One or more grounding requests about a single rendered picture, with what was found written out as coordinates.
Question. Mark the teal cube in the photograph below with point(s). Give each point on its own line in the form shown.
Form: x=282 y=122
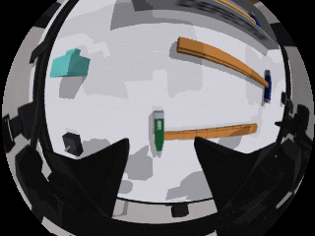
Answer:
x=70 y=65

